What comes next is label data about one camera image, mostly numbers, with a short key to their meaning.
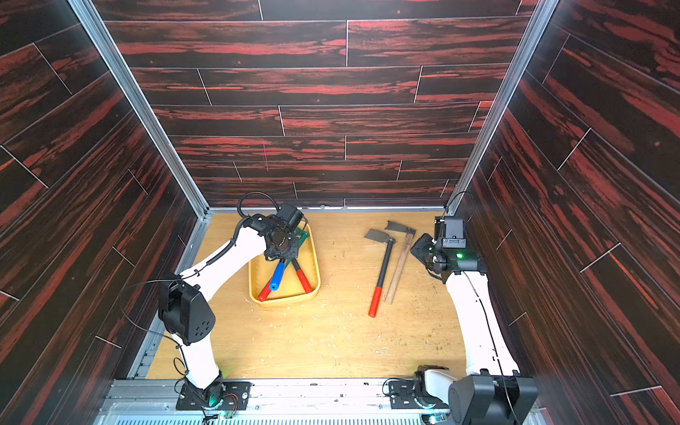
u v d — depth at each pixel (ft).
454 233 1.82
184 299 1.70
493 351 1.31
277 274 2.83
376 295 3.04
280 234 2.05
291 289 3.01
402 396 2.41
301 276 3.06
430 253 1.83
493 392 1.21
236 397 2.36
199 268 1.64
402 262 3.33
